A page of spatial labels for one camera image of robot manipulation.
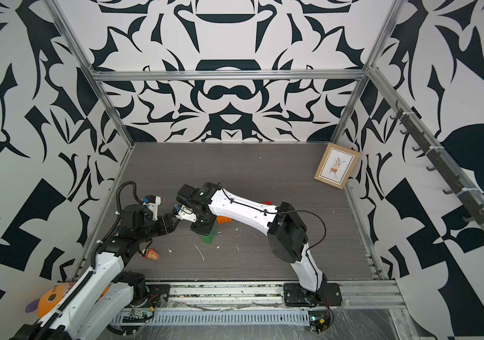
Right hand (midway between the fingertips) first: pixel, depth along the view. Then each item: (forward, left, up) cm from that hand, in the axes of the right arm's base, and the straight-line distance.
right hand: (201, 224), depth 81 cm
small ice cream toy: (-9, +19, -7) cm, 22 cm away
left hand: (+4, +12, 0) cm, 12 cm away
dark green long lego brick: (-4, -2, -5) cm, 7 cm away
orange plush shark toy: (-24, +43, +2) cm, 49 cm away
